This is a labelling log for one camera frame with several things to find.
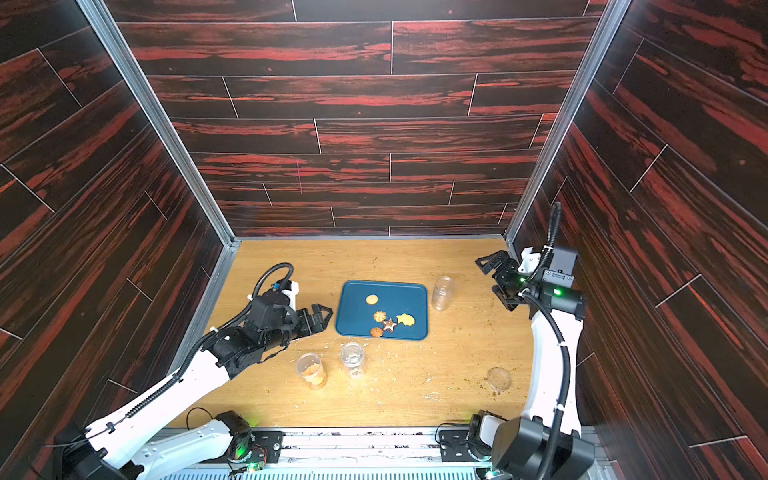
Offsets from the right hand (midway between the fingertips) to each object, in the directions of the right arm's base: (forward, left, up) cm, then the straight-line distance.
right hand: (492, 273), depth 75 cm
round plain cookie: (+8, +33, -26) cm, 43 cm away
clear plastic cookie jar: (+7, +9, -18) cm, 21 cm away
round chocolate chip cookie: (-5, +30, -26) cm, 40 cm away
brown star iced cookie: (-2, +26, -27) cm, 37 cm away
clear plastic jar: (-14, +36, -22) cm, 45 cm away
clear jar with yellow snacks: (-19, +47, -20) cm, 55 cm away
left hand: (-9, +43, -8) cm, 45 cm away
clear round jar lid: (-17, -6, -27) cm, 33 cm away
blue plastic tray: (+4, +25, -27) cm, 37 cm away
